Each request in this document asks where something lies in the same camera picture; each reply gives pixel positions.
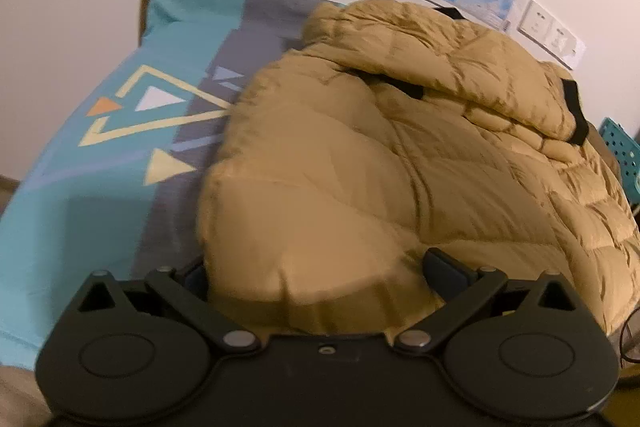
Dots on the teal perforated plastic basket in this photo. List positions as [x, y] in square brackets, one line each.
[622, 147]

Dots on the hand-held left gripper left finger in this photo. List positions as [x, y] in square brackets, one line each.
[192, 279]

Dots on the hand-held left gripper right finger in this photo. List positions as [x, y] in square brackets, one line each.
[445, 276]

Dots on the tan down jacket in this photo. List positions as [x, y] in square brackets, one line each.
[375, 187]

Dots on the white wall socket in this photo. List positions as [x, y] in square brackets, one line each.
[565, 47]
[536, 22]

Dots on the teal patterned bed sheet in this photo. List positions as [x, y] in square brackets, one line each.
[75, 217]

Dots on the beige cloth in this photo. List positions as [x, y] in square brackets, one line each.
[20, 397]

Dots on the wooden bed frame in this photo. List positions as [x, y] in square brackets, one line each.
[145, 7]

